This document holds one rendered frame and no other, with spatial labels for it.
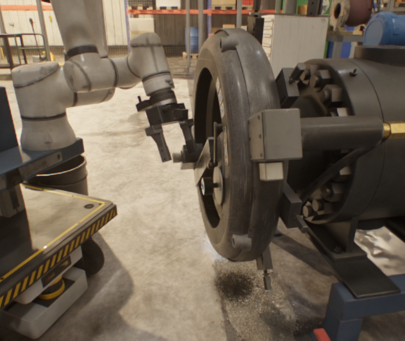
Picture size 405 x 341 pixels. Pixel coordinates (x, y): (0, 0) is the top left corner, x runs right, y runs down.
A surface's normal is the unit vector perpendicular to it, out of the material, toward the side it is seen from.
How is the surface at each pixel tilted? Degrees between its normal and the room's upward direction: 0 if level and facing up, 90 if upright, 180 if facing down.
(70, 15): 71
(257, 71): 42
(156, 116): 83
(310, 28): 90
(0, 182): 90
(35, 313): 0
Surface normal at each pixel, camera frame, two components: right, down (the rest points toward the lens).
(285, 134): 0.16, 0.01
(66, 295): 0.93, 0.15
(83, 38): 0.57, -0.04
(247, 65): 0.10, -0.46
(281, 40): 0.07, 0.40
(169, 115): 0.81, -0.20
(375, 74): 0.08, -0.64
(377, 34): -0.98, 0.07
